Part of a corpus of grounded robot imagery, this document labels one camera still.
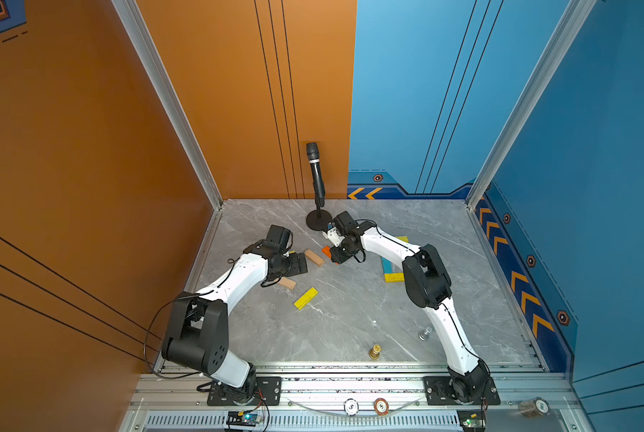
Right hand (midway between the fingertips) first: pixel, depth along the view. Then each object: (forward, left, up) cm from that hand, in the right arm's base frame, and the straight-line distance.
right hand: (337, 255), depth 103 cm
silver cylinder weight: (-30, -26, +2) cm, 40 cm away
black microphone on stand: (+15, +8, +3) cm, 18 cm away
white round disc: (-49, -3, 0) cm, 49 cm away
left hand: (-9, +14, +8) cm, 18 cm away
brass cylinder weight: (-36, -11, +3) cm, 38 cm away
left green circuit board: (-51, +25, -1) cm, 57 cm away
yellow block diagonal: (-18, +11, +1) cm, 21 cm away
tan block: (-2, +9, +2) cm, 9 cm away
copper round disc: (-48, -12, 0) cm, 50 cm away
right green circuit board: (-51, -36, -3) cm, 62 cm away
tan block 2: (-12, +18, +1) cm, 22 cm away
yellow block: (+7, -27, +1) cm, 28 cm away
